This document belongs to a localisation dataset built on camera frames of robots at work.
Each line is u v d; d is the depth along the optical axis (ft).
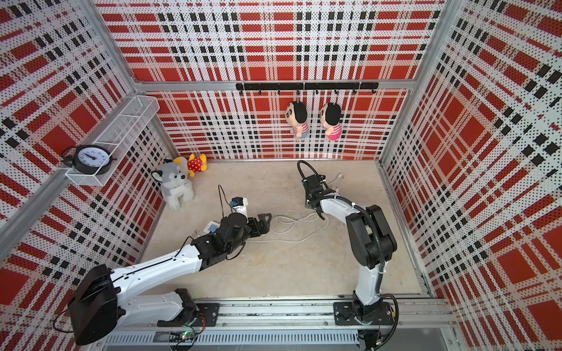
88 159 2.09
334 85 2.90
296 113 2.98
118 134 2.64
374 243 1.62
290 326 2.38
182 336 2.28
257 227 2.30
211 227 3.05
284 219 3.07
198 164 3.76
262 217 2.36
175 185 3.07
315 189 2.51
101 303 1.30
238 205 2.31
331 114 3.13
